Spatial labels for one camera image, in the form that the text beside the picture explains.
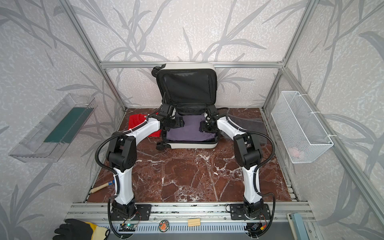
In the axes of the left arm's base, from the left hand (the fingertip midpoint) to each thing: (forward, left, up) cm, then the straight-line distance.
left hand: (182, 118), depth 98 cm
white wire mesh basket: (-29, -55, +25) cm, 67 cm away
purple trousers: (-7, -6, -5) cm, 10 cm away
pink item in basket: (-29, -60, +10) cm, 67 cm away
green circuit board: (-59, +22, -12) cm, 64 cm away
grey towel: (+4, -50, -11) cm, 51 cm away
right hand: (-2, -14, -3) cm, 15 cm away
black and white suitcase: (+14, -5, +14) cm, 20 cm away
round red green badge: (-58, +4, -9) cm, 59 cm away
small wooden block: (-56, -10, -10) cm, 58 cm away
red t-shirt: (+9, +38, -13) cm, 41 cm away
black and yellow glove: (-60, +43, -9) cm, 74 cm away
